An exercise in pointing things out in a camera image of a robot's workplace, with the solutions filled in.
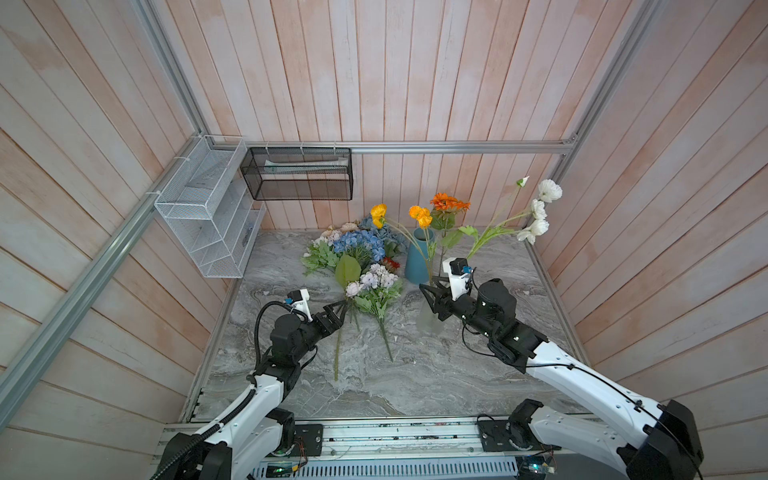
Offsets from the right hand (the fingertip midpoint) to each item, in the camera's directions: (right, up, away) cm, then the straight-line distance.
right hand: (427, 282), depth 74 cm
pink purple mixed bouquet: (-13, -3, +18) cm, 22 cm away
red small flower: (-8, +5, +30) cm, 31 cm away
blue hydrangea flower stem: (-21, +11, +25) cm, 35 cm away
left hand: (-23, -9, +8) cm, 26 cm away
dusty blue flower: (-8, +13, +32) cm, 35 cm away
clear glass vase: (+3, -13, +14) cm, 19 cm away
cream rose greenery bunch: (-33, +7, +27) cm, 43 cm away
